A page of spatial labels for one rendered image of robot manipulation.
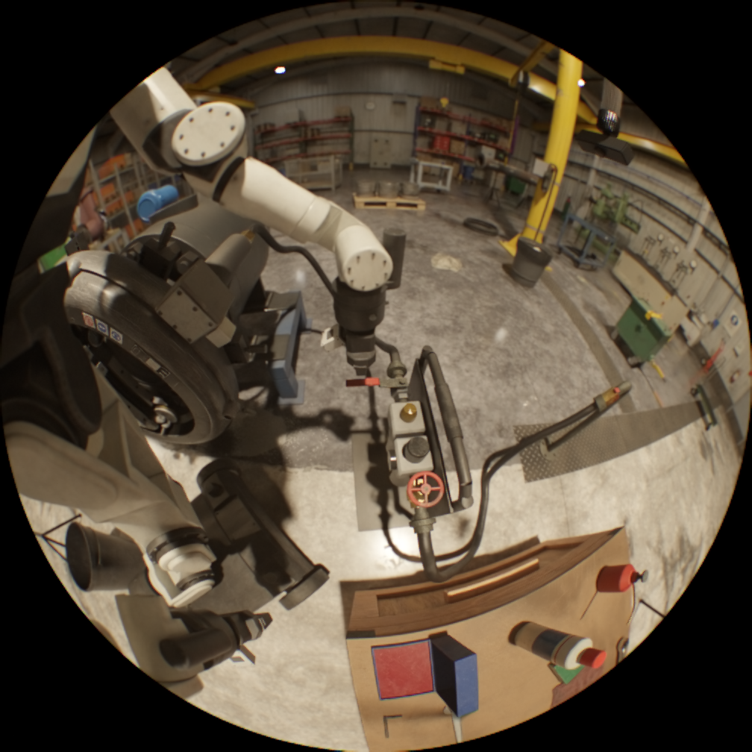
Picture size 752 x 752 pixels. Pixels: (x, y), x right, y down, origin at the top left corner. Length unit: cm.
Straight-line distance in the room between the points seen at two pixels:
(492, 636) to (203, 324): 81
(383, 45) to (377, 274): 1174
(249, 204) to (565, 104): 351
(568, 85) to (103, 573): 495
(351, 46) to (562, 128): 958
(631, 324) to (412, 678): 285
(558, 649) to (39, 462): 68
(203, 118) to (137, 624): 48
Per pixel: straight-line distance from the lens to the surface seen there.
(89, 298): 54
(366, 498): 96
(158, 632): 32
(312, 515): 98
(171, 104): 37
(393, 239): 35
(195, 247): 79
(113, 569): 134
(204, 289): 43
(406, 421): 55
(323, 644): 110
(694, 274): 600
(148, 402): 90
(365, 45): 1193
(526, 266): 248
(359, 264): 30
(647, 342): 276
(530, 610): 65
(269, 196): 30
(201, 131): 30
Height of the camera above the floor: 96
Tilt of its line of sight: 53 degrees down
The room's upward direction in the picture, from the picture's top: 4 degrees clockwise
